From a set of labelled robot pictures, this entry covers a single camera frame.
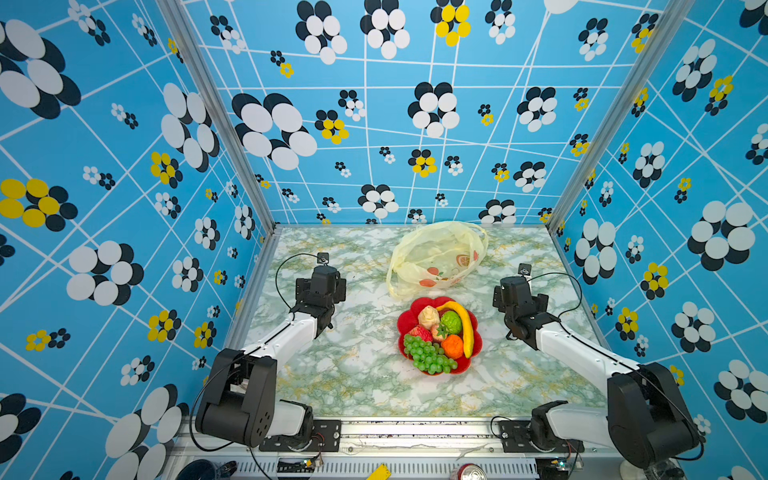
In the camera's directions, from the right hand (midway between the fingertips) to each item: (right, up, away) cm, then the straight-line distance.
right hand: (524, 291), depth 88 cm
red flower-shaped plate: (-34, -9, +3) cm, 35 cm away
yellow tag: (-42, -40, -20) cm, 61 cm away
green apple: (-22, -9, -1) cm, 24 cm away
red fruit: (-30, -12, -3) cm, 33 cm away
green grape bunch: (-30, -16, -11) cm, 36 cm away
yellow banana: (-18, -10, -3) cm, 21 cm away
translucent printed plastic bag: (-23, +11, +24) cm, 35 cm away
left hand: (-60, +4, +3) cm, 61 cm away
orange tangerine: (-22, -15, -5) cm, 27 cm away
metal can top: (-23, -33, -28) cm, 49 cm away
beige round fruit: (-29, -8, 0) cm, 29 cm away
